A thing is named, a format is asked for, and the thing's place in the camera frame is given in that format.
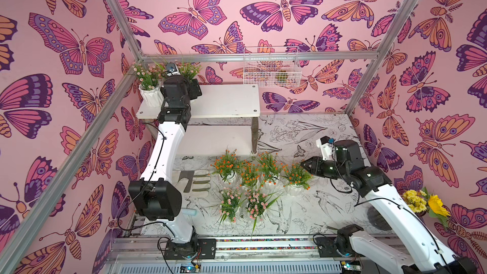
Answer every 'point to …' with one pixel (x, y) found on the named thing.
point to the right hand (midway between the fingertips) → (304, 162)
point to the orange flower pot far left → (227, 166)
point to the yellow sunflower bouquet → (421, 202)
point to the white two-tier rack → (224, 121)
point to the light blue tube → (189, 212)
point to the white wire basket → (274, 66)
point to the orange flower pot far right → (297, 179)
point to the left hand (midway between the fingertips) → (186, 80)
